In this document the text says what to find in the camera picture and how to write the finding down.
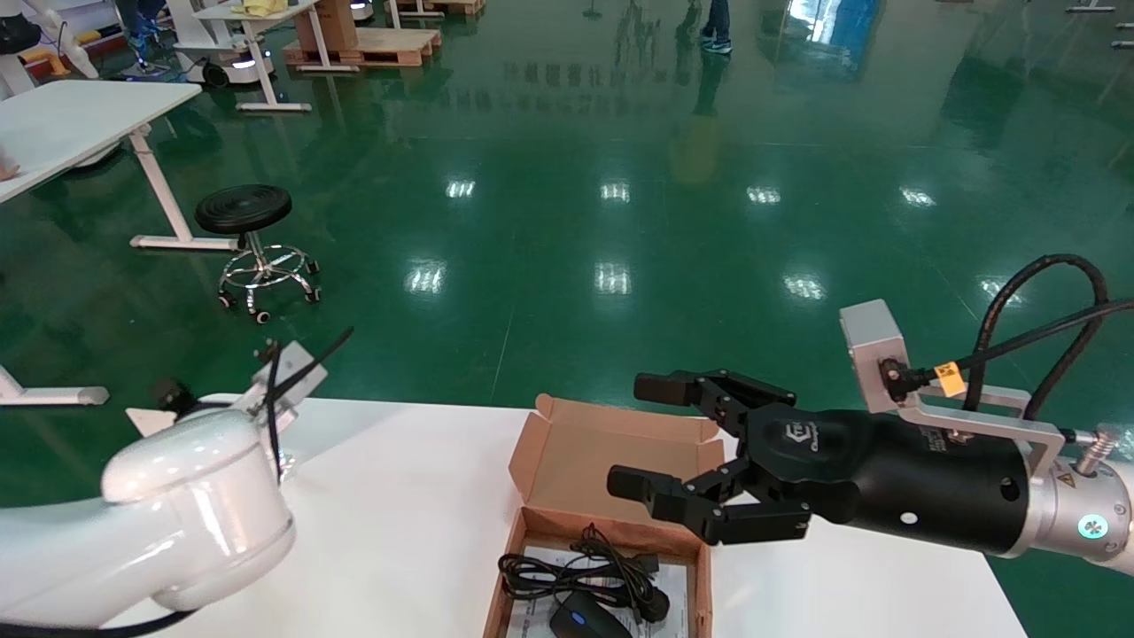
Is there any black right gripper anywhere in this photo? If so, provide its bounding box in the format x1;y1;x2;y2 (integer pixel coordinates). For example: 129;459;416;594
608;370;1035;557

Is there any brown carton on pallet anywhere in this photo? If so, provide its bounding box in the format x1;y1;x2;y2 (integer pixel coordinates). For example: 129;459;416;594
295;0;360;52

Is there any white table foot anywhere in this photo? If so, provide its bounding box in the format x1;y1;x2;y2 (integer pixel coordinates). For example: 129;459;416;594
0;363;110;407

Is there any black round rolling stool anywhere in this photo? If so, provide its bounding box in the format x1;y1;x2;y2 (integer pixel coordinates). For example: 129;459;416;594
195;184;322;325

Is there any acrylic sign with pink label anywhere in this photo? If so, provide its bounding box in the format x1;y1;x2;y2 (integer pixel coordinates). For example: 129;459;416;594
126;408;178;438

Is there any black wired computer mouse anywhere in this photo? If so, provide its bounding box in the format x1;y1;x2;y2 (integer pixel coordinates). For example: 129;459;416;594
549;525;661;638

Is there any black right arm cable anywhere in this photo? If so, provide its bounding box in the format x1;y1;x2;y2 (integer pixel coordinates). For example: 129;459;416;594
886;255;1134;419

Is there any large white desk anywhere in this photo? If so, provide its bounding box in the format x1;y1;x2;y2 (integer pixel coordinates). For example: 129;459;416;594
0;80;238;252

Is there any wooden pallet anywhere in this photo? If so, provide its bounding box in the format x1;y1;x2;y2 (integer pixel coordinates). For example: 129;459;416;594
283;27;442;69

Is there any open brown cardboard box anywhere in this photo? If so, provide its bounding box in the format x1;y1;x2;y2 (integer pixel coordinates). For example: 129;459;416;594
483;394;727;638

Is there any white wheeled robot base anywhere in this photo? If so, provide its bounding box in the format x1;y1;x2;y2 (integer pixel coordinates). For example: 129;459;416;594
173;49;277;88

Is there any white printed instruction sheet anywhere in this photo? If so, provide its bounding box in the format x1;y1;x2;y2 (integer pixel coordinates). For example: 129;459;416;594
509;545;690;638

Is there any standing person in dark trousers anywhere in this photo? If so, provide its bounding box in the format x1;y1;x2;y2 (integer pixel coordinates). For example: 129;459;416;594
700;0;734;56

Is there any small white table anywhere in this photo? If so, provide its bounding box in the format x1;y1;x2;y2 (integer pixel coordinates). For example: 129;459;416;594
193;0;320;113

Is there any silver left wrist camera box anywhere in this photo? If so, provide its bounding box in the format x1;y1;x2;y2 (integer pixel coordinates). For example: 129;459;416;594
251;341;329;437

